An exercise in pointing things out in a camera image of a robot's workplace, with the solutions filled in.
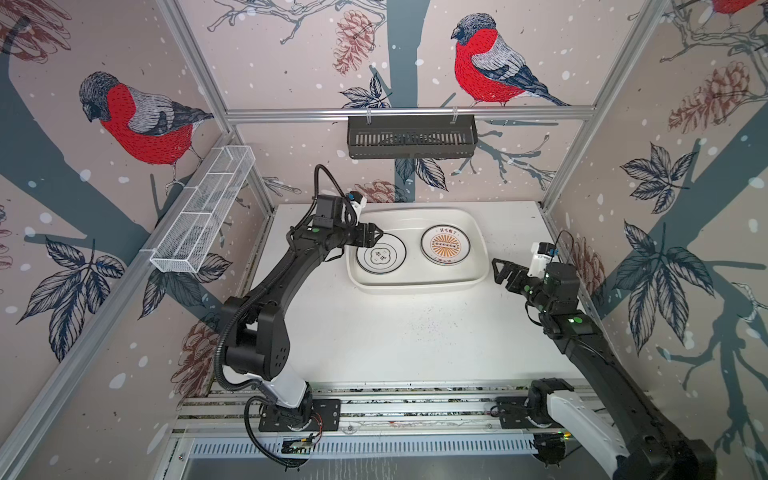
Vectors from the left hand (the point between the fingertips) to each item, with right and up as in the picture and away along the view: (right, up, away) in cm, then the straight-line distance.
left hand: (371, 230), depth 84 cm
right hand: (+37, -10, -4) cm, 39 cm away
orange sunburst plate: (+25, -5, +22) cm, 34 cm away
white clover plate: (+4, -9, +19) cm, 22 cm away
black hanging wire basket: (+13, +33, +20) cm, 41 cm away
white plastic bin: (+15, -16, +15) cm, 26 cm away
